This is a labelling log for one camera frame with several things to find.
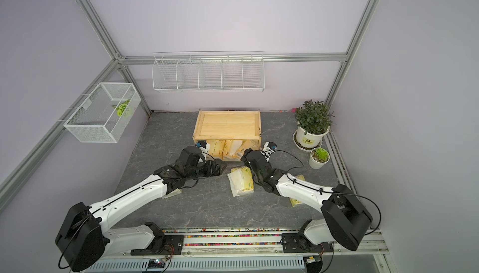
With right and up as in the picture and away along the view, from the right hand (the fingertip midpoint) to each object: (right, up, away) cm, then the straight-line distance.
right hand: (248, 153), depth 86 cm
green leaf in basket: (-56, +21, -5) cm, 60 cm away
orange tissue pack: (+3, +3, +8) cm, 9 cm away
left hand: (-13, -5, -5) cm, 15 cm away
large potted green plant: (+32, +16, +3) cm, 36 cm away
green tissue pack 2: (+20, -21, -5) cm, 29 cm away
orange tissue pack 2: (-8, 0, +10) cm, 13 cm away
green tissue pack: (-4, -13, 0) cm, 14 cm away
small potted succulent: (+34, -3, +3) cm, 34 cm away
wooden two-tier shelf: (-9, +10, -2) cm, 13 cm away
